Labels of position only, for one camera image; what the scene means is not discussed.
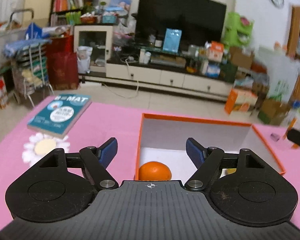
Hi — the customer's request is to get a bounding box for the white tv cabinet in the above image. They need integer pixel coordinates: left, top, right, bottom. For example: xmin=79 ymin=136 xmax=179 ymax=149
xmin=78 ymin=60 xmax=233 ymax=102

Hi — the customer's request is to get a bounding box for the white mini fridge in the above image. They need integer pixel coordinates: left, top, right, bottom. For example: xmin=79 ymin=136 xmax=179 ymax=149
xmin=255 ymin=46 xmax=300 ymax=103

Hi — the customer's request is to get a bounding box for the red paper bag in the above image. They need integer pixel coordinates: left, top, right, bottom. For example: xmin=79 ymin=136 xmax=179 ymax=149
xmin=46 ymin=35 xmax=79 ymax=90

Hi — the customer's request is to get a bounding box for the metal wire cart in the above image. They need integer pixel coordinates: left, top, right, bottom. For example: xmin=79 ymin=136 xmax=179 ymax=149
xmin=3 ymin=9 xmax=53 ymax=107

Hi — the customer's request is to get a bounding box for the teal paperback book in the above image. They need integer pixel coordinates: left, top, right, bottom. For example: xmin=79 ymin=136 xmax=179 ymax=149
xmin=27 ymin=94 xmax=92 ymax=139

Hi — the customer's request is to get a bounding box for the green plastic drawer stack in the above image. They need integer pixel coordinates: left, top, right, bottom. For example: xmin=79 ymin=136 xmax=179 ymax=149
xmin=222 ymin=12 xmax=254 ymax=47

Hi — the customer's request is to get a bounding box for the large orange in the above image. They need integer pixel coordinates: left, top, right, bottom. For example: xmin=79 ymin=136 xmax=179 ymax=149
xmin=139 ymin=161 xmax=172 ymax=181

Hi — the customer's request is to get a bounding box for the white glass door cabinet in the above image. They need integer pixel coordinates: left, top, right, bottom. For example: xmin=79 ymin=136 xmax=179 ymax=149
xmin=74 ymin=24 xmax=113 ymax=74

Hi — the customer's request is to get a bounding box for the yellow apple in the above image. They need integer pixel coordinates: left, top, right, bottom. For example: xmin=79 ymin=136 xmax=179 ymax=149
xmin=221 ymin=168 xmax=236 ymax=177

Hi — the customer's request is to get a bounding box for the pink flower tablecloth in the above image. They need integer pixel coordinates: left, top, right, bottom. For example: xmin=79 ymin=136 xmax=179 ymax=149
xmin=0 ymin=98 xmax=300 ymax=229

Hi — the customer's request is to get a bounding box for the black flat television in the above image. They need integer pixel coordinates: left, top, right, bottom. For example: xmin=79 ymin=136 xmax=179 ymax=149
xmin=135 ymin=0 xmax=226 ymax=48

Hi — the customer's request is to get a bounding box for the dark bookshelf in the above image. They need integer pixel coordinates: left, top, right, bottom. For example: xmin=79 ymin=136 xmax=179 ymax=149
xmin=49 ymin=0 xmax=99 ymax=27

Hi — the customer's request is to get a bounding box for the orange cardboard box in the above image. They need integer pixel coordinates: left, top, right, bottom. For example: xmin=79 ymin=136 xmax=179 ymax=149
xmin=135 ymin=113 xmax=286 ymax=182

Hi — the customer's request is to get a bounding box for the orange white carton box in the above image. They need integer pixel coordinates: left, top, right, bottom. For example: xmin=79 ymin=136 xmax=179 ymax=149
xmin=224 ymin=88 xmax=258 ymax=114

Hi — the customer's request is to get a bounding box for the light blue packet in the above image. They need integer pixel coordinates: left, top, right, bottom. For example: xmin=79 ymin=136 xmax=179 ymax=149
xmin=162 ymin=28 xmax=182 ymax=53

